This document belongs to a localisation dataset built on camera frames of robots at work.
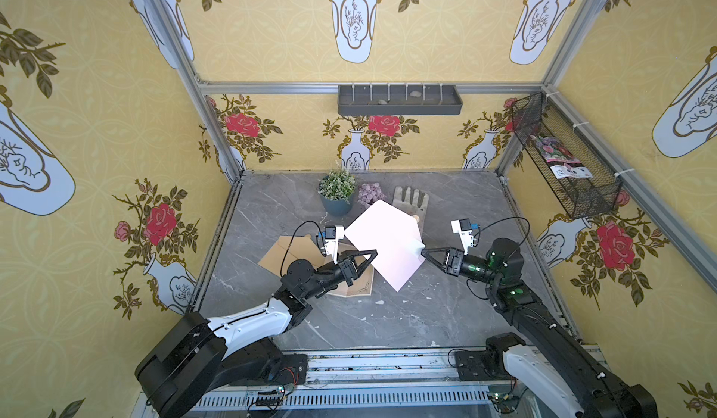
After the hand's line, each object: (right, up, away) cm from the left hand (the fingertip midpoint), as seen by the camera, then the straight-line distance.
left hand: (380, 258), depth 70 cm
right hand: (+12, -1, +3) cm, 12 cm away
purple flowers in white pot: (-2, +17, +31) cm, 35 cm away
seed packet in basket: (+50, +24, +6) cm, 56 cm away
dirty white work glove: (+15, +11, +40) cm, 44 cm away
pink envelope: (+4, +6, +1) cm, 7 cm away
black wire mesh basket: (+62, +18, +14) cm, 66 cm away
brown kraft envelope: (-30, -3, +27) cm, 41 cm away
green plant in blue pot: (-14, +18, +26) cm, 34 cm away
